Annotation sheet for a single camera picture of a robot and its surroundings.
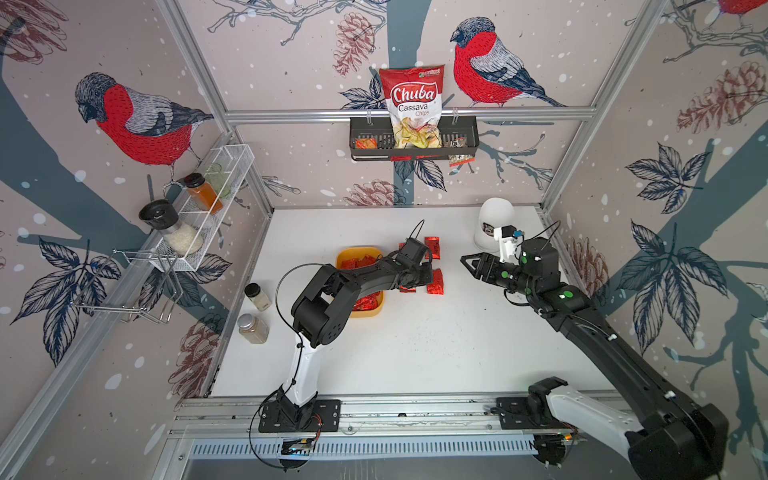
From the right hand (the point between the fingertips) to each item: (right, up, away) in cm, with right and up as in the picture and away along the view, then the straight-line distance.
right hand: (465, 258), depth 76 cm
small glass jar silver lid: (-57, -19, +4) cm, 61 cm away
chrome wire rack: (-71, -3, -17) cm, 73 cm away
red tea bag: (-4, +3, +33) cm, 34 cm away
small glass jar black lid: (-60, -11, +11) cm, 62 cm away
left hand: (-4, -6, +19) cm, 21 cm away
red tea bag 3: (-14, -12, +20) cm, 27 cm away
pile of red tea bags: (-27, -15, +15) cm, 34 cm away
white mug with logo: (+16, +13, +25) cm, 32 cm away
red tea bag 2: (-4, -11, +19) cm, 23 cm away
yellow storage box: (-35, -2, +27) cm, 44 cm away
